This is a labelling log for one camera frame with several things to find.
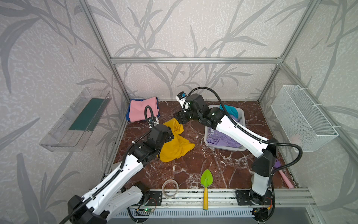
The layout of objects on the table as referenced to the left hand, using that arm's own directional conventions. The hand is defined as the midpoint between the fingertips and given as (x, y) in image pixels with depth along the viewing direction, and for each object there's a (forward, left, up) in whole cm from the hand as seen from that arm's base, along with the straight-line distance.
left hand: (169, 126), depth 76 cm
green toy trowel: (-22, -21, -21) cm, 37 cm away
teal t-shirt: (+22, -41, -12) cm, 48 cm away
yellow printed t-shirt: (-6, -2, -14) cm, 16 cm away
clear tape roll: (-26, +3, -21) cm, 34 cm away
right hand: (+8, -5, +7) cm, 12 cm away
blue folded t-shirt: (+36, +15, -25) cm, 46 cm away
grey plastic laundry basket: (-7, -32, -14) cm, 35 cm away
